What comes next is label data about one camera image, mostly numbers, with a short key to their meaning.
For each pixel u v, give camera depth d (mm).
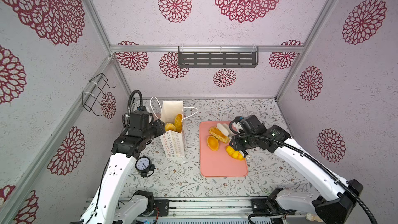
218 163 893
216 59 966
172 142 790
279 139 487
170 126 835
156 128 637
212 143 920
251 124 542
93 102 754
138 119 512
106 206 381
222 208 760
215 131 968
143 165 851
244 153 659
